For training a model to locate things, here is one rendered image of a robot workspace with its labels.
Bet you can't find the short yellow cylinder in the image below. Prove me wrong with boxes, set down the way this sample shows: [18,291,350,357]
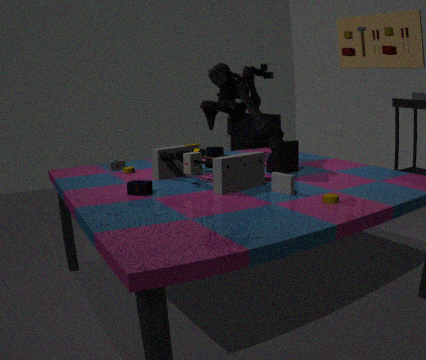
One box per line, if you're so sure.
[123,167,134,174]
[323,193,339,204]

